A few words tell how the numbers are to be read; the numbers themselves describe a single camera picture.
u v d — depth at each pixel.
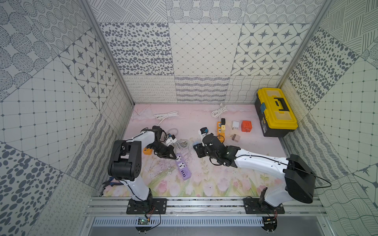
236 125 1.07
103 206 0.75
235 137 0.98
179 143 0.96
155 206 0.73
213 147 0.61
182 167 0.86
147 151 0.90
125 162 0.48
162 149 0.80
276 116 0.91
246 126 1.01
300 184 0.42
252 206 0.74
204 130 0.73
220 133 1.00
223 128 0.98
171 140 0.86
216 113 1.11
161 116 1.10
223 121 1.01
